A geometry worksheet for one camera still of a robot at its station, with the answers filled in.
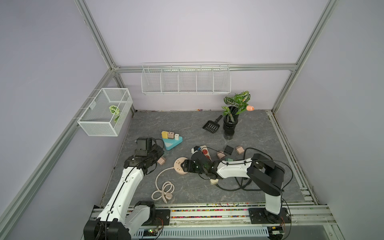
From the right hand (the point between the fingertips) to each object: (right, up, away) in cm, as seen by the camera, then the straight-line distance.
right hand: (184, 165), depth 88 cm
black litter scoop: (+19, +23, +24) cm, 38 cm away
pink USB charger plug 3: (-10, +17, +11) cm, 23 cm away
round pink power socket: (-4, -1, +1) cm, 4 cm away
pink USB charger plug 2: (+36, +7, +9) cm, 37 cm away
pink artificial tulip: (+38, +34, -2) cm, 51 cm away
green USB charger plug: (+28, +2, +4) cm, 28 cm away
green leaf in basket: (-38, +32, -6) cm, 51 cm away
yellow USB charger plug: (-14, +17, +12) cm, 25 cm away
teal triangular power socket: (-11, +11, +11) cm, 19 cm away
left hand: (-11, +10, -6) cm, 16 cm away
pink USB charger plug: (+22, +5, +5) cm, 23 cm away
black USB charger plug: (+29, +7, +12) cm, 32 cm away
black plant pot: (+31, +26, +16) cm, 43 cm away
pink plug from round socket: (-14, +2, +3) cm, 15 cm away
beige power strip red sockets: (+13, +7, +8) cm, 17 cm away
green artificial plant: (+34, +37, +3) cm, 50 cm away
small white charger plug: (-6, +16, +11) cm, 21 cm away
